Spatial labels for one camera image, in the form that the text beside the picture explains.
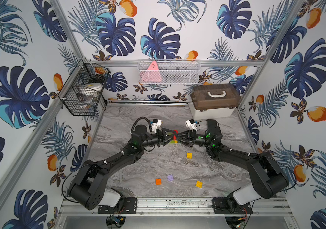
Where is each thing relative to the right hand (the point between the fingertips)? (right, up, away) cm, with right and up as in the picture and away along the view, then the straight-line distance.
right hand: (176, 137), depth 74 cm
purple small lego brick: (-3, -24, +9) cm, 26 cm away
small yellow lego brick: (+10, -14, +17) cm, 24 cm away
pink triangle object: (-13, +38, +16) cm, 44 cm away
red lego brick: (-1, 0, -1) cm, 1 cm away
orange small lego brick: (-10, -26, +8) cm, 29 cm away
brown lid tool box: (+28, +25, +24) cm, 45 cm away
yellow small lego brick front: (+14, -28, +8) cm, 32 cm away
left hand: (0, +2, -2) cm, 3 cm away
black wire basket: (-61, +25, +19) cm, 69 cm away
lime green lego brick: (-1, -3, +6) cm, 7 cm away
